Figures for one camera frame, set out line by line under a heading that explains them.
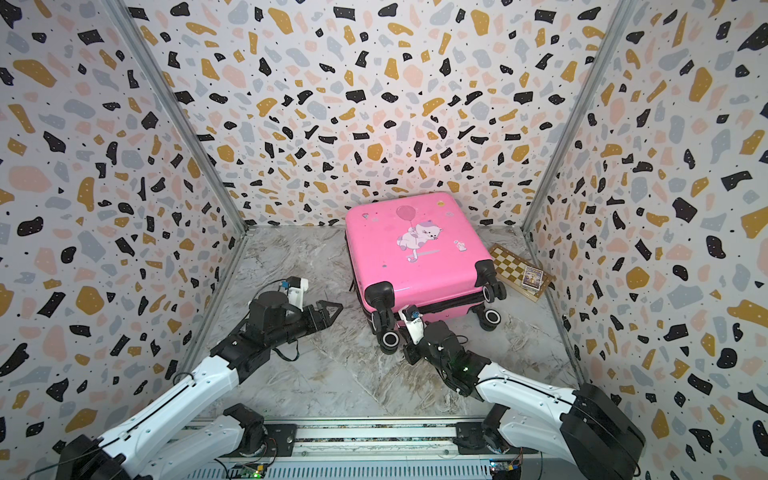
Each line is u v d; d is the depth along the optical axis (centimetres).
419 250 86
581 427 41
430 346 63
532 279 101
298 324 67
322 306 70
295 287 71
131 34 72
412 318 70
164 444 45
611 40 75
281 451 73
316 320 68
